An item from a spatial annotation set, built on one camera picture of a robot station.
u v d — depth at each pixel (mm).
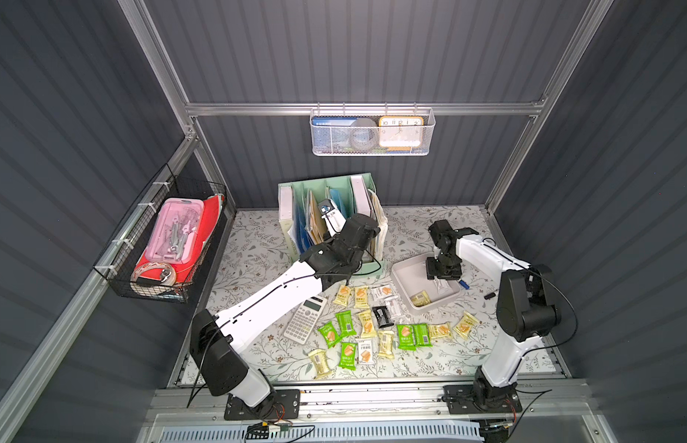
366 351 822
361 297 932
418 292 942
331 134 912
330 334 848
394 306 911
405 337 844
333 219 623
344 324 867
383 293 937
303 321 874
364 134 874
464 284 965
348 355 808
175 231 722
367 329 854
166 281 666
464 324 866
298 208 916
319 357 806
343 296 936
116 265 606
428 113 889
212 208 781
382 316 874
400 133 889
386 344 824
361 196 892
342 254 542
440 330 854
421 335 844
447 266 791
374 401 757
